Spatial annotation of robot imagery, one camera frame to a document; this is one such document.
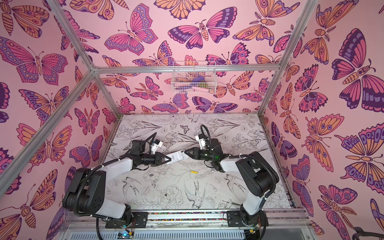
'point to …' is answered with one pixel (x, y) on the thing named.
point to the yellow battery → (194, 172)
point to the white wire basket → (193, 77)
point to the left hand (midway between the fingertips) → (170, 159)
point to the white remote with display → (177, 156)
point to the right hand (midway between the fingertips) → (186, 151)
